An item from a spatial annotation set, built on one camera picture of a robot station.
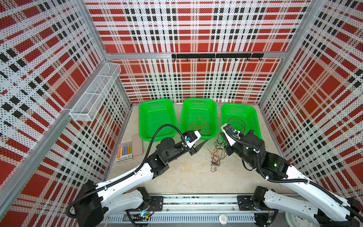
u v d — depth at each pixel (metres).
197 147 0.59
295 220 0.66
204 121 1.19
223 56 0.89
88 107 0.93
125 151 0.93
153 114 1.15
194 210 0.73
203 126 1.07
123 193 0.47
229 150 0.58
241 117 1.11
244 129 1.04
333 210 0.39
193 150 0.58
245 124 1.07
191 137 0.52
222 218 0.69
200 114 1.14
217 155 0.82
